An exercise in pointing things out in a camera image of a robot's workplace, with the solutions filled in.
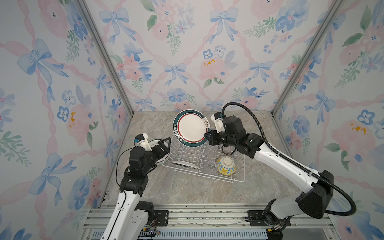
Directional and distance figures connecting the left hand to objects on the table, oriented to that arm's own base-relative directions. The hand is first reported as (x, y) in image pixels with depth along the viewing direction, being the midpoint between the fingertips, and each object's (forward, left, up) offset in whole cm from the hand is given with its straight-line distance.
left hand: (166, 140), depth 73 cm
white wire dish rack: (+2, -25, -24) cm, 35 cm away
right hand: (+4, -18, +1) cm, 19 cm away
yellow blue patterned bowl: (-3, -32, -19) cm, 38 cm away
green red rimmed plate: (+6, -11, +4) cm, 13 cm away
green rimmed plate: (-7, -10, -12) cm, 17 cm away
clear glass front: (-4, -24, -20) cm, 31 cm away
